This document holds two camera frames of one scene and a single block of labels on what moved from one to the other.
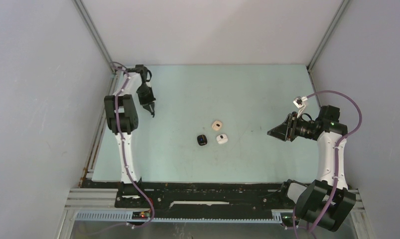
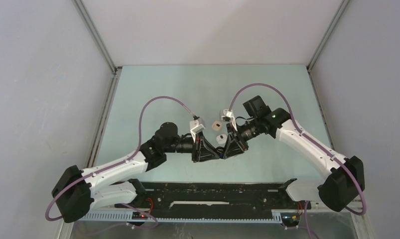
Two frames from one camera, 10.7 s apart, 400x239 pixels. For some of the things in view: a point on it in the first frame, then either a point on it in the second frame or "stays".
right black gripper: x=287 y=129 → x=236 y=144
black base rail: x=205 y=200 stays
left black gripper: x=150 y=100 → x=200 y=152
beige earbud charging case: x=216 y=125 stays
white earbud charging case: x=222 y=139 stays
